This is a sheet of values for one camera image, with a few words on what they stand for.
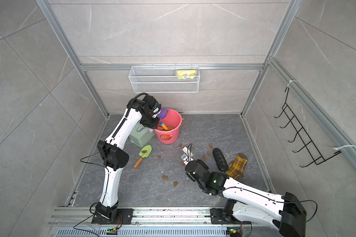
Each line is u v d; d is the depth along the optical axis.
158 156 0.96
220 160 0.91
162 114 0.92
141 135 0.94
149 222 0.73
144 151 0.98
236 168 0.90
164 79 1.01
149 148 1.00
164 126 0.92
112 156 0.56
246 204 0.48
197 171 0.55
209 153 0.98
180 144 1.01
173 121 0.99
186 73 0.84
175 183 0.84
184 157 0.66
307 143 0.63
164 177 0.86
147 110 0.66
